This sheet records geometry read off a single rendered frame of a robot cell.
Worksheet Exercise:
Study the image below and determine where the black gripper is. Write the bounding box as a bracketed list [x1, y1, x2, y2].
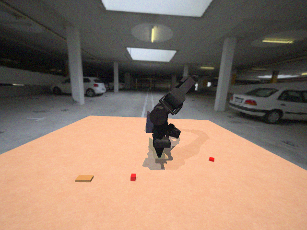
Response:
[152, 120, 171, 158]

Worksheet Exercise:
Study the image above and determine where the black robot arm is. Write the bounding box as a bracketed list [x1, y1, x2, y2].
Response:
[148, 76, 196, 138]

